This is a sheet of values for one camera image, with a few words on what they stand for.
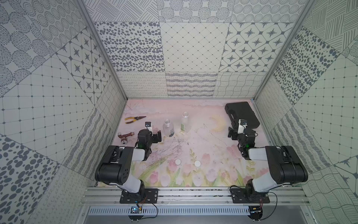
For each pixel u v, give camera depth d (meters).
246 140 0.73
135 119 1.07
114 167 0.45
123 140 0.93
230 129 0.93
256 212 0.72
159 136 0.88
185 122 0.95
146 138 0.73
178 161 0.86
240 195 0.74
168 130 0.91
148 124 0.83
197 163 0.86
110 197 0.76
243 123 0.82
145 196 0.72
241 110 1.06
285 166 0.46
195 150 0.91
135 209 0.71
